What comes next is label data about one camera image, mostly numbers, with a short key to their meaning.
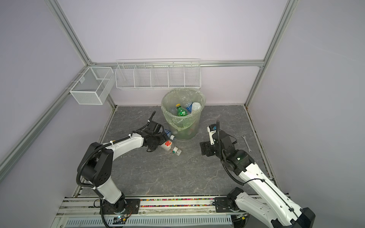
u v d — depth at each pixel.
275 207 0.40
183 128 0.84
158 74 0.98
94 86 1.00
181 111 0.88
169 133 0.96
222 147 0.53
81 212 0.73
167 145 0.91
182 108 0.92
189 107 0.94
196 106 0.83
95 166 0.47
